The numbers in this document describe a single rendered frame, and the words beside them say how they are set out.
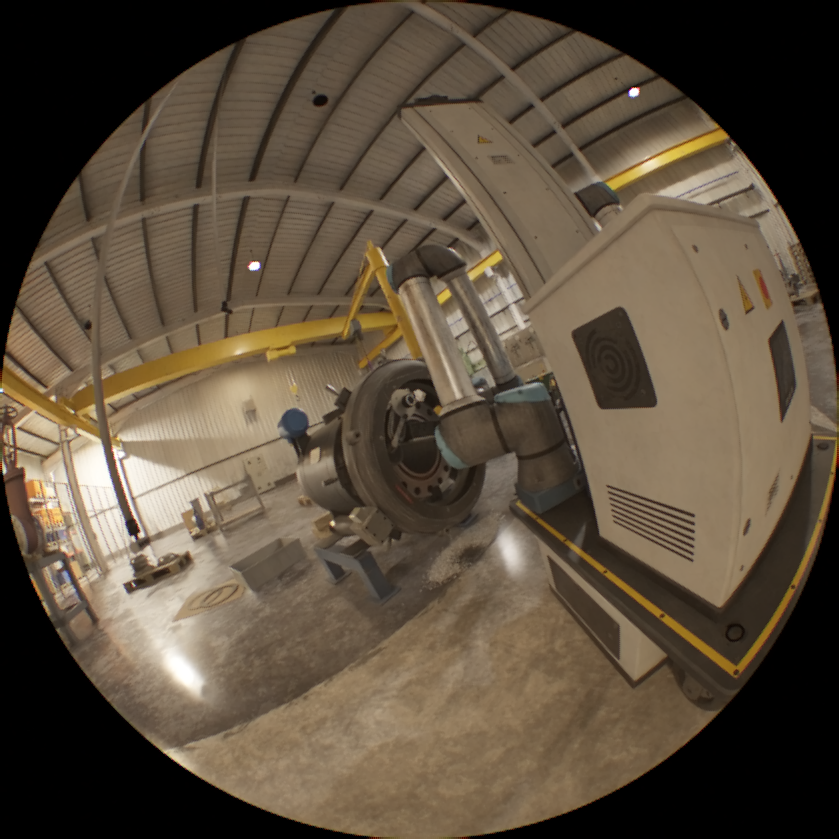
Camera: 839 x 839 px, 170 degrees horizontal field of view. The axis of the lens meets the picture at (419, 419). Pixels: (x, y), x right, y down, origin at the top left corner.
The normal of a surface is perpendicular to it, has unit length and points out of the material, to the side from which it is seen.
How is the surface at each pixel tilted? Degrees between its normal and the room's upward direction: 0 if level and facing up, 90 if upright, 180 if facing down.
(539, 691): 0
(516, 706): 0
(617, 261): 90
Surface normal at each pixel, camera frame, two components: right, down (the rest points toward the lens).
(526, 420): -0.35, 0.16
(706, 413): -0.92, 0.39
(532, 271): 0.04, 0.00
